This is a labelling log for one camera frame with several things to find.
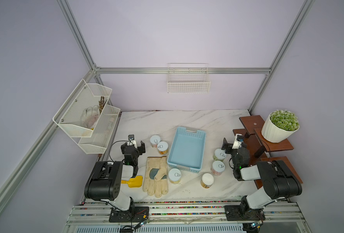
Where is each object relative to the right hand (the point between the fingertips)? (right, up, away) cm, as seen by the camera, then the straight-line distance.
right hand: (232, 140), depth 93 cm
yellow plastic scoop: (-61, -24, -9) cm, 66 cm away
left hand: (-65, -2, +2) cm, 65 cm away
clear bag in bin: (-84, +15, -14) cm, 86 cm away
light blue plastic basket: (-28, -7, +11) cm, 31 cm away
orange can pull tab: (-45, -4, +1) cm, 45 cm away
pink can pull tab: (-12, -16, -8) cm, 21 cm away
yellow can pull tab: (-37, -19, -11) cm, 43 cm away
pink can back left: (-51, 0, +4) cm, 51 cm away
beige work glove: (-49, -24, -9) cm, 55 cm away
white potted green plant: (+13, +10, -25) cm, 30 cm away
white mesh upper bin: (-89, +15, -16) cm, 92 cm away
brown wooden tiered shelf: (+6, +8, -13) cm, 17 cm away
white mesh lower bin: (-86, -1, -3) cm, 86 cm away
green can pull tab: (-9, -9, -1) cm, 12 cm away
